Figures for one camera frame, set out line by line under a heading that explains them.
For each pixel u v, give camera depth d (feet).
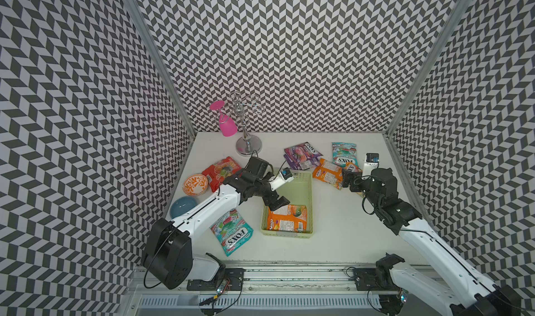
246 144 3.67
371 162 2.15
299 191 3.14
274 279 2.43
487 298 1.26
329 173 3.27
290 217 2.81
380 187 1.86
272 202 2.33
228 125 3.31
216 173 3.16
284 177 2.28
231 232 2.65
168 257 1.32
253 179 2.07
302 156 3.43
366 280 2.41
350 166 3.25
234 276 2.36
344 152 3.54
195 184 3.11
